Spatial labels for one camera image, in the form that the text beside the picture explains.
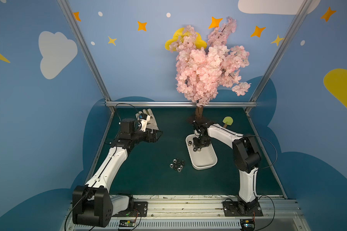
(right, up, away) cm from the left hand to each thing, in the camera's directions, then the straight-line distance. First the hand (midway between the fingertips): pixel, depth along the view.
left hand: (156, 129), depth 81 cm
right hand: (+28, -11, +16) cm, 34 cm away
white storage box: (+31, -20, +11) cm, 39 cm away
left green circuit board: (-14, -48, -9) cm, 50 cm away
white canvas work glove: (-8, +3, +30) cm, 31 cm away
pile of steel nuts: (+12, -23, +8) cm, 27 cm away
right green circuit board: (+48, -48, -9) cm, 69 cm away
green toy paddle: (+53, +5, +34) cm, 63 cm away
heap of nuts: (+22, -11, +18) cm, 30 cm away
